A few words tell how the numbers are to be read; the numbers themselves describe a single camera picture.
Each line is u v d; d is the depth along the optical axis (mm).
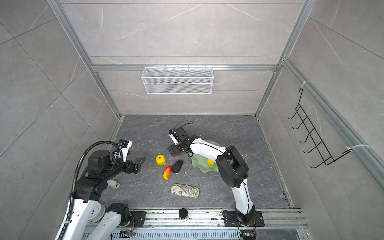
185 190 797
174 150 819
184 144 685
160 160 891
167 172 873
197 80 1006
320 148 644
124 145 588
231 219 734
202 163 921
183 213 683
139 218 731
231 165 522
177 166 878
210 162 904
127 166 611
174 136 748
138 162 627
